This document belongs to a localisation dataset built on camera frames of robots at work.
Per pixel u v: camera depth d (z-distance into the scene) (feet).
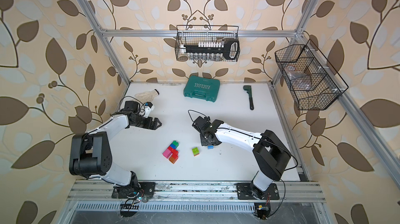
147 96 3.67
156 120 2.77
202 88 3.67
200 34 2.97
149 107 2.78
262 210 2.35
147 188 2.47
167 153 2.77
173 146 2.85
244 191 2.38
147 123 2.71
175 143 2.91
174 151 2.80
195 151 2.77
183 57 3.28
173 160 2.71
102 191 2.45
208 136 1.98
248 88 3.79
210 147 2.76
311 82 2.37
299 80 2.28
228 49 2.75
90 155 1.48
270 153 1.49
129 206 2.41
